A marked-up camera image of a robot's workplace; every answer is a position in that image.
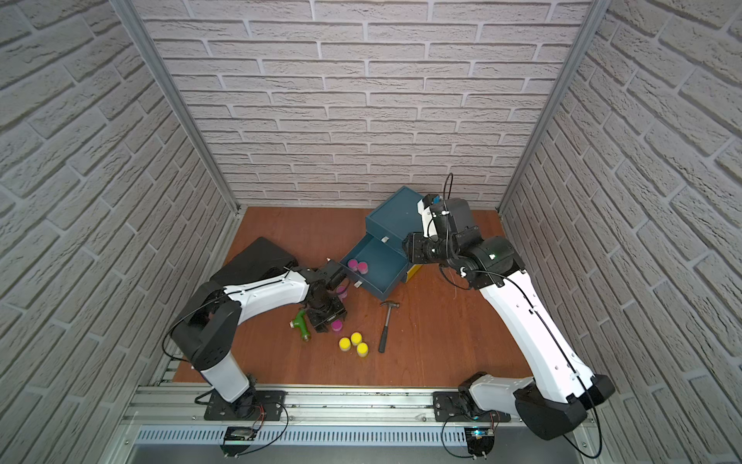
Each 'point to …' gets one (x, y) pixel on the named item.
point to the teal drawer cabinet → (393, 219)
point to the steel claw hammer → (385, 332)
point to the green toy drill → (300, 323)
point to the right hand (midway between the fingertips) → (414, 243)
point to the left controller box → (237, 440)
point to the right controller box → (479, 441)
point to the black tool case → (259, 259)
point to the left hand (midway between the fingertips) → (346, 319)
